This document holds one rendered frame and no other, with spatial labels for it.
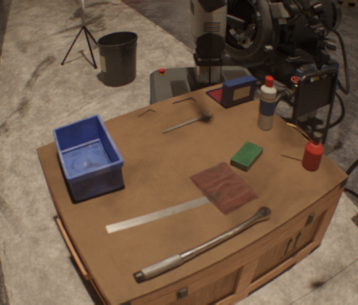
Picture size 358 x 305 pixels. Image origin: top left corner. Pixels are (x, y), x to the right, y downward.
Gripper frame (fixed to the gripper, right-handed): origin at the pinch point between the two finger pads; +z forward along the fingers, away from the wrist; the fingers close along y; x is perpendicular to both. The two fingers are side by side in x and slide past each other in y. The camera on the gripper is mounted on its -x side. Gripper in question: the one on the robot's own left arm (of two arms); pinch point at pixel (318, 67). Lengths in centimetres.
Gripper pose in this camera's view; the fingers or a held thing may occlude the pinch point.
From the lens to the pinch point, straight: 221.4
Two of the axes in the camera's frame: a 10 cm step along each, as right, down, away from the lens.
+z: 0.0, 7.7, 6.4
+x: -0.5, -6.4, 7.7
